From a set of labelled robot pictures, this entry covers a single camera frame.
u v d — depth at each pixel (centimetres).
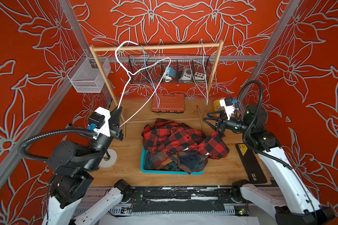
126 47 60
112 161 86
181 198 73
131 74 43
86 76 88
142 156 78
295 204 38
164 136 76
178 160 71
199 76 95
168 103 112
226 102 54
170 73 84
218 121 55
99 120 32
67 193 33
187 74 90
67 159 29
